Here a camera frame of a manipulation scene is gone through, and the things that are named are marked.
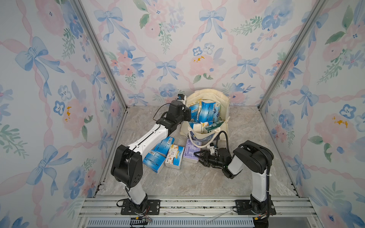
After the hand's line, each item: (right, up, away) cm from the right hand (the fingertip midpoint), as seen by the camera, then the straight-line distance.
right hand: (195, 155), depth 89 cm
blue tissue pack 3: (-25, -2, -6) cm, 26 cm away
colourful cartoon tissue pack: (+11, +18, +1) cm, 21 cm away
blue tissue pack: (-1, +29, +3) cm, 30 cm away
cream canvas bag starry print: (+7, +10, 0) cm, 12 cm away
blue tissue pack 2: (-20, +6, 0) cm, 21 cm away
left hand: (-3, +29, -5) cm, 30 cm away
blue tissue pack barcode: (+7, +28, -1) cm, 29 cm away
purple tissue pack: (-3, +4, +1) cm, 5 cm away
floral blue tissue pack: (+15, +27, +5) cm, 31 cm away
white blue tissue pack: (0, +18, 0) cm, 18 cm away
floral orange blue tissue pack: (-13, 0, -5) cm, 14 cm away
